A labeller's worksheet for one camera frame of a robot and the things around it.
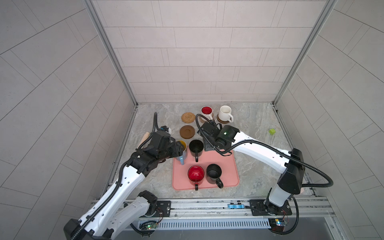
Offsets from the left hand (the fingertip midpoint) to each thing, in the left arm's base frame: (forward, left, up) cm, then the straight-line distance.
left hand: (184, 146), depth 73 cm
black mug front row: (-7, -15, -15) cm, 23 cm away
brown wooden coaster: (+19, +1, -18) cm, 26 cm away
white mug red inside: (+35, -13, -15) cm, 40 cm away
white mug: (+31, -25, -13) cm, 42 cm away
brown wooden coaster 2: (+29, -24, -18) cm, 41 cm away
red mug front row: (-8, -6, -18) cm, 20 cm away
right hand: (+3, -13, -4) cm, 14 cm away
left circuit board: (-31, +13, -14) cm, 37 cm away
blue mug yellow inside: (-2, +2, -9) cm, 10 cm away
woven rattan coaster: (+32, +1, -18) cm, 37 cm away
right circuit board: (-29, -44, -18) cm, 56 cm away
